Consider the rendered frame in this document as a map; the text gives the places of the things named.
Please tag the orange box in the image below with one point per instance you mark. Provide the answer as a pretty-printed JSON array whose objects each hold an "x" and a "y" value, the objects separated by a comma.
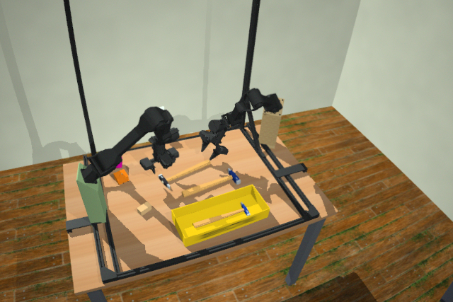
[{"x": 121, "y": 176}]

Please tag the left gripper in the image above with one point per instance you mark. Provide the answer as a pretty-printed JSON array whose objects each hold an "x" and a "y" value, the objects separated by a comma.
[{"x": 219, "y": 149}]

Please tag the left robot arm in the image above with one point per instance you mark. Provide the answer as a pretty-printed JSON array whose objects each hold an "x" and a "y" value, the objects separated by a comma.
[{"x": 234, "y": 117}]

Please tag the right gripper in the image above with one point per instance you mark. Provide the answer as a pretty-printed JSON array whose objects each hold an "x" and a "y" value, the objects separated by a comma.
[{"x": 149, "y": 163}]

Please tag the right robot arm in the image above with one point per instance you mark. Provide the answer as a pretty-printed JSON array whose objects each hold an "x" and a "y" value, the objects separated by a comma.
[{"x": 152, "y": 120}]

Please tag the tan wooden block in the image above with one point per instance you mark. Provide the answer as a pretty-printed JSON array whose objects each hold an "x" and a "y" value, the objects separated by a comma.
[{"x": 143, "y": 209}]

